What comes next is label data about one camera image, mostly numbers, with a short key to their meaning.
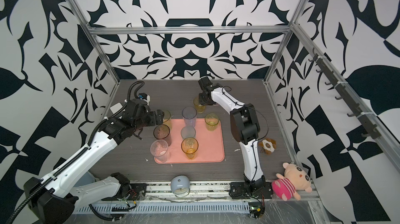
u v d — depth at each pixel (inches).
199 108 40.0
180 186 27.1
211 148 34.7
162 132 33.7
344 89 21.3
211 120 37.7
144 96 26.5
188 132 34.6
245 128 22.0
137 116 22.5
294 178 28.2
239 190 29.3
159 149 32.8
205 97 28.8
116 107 39.0
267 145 33.5
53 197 15.1
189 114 35.9
